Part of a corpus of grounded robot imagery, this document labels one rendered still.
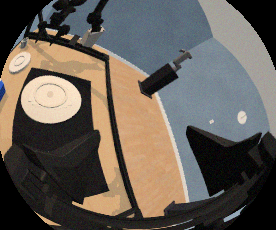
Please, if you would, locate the cream oval platter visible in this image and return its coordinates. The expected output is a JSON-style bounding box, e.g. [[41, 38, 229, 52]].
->
[[21, 76, 81, 124]]

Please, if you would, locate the white round saucer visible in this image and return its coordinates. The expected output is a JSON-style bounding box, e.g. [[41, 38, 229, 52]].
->
[[9, 52, 31, 74]]

